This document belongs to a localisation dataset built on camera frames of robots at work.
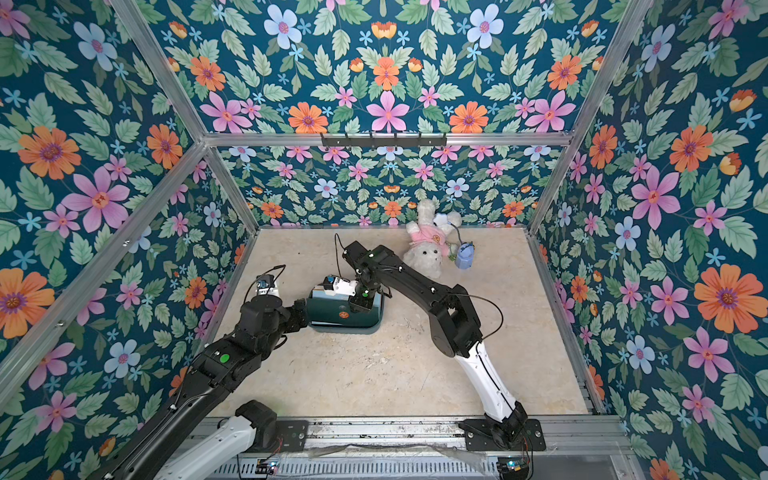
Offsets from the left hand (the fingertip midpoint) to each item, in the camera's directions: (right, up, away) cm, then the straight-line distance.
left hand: (296, 302), depth 76 cm
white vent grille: (+18, -39, -6) cm, 43 cm away
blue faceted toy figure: (+49, +12, +27) cm, 57 cm away
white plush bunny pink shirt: (+36, +15, +25) cm, 47 cm away
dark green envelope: (+8, -5, +12) cm, 15 cm away
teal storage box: (0, 0, +19) cm, 19 cm away
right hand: (+13, -3, +14) cm, 19 cm away
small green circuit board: (-6, -39, -4) cm, 40 cm away
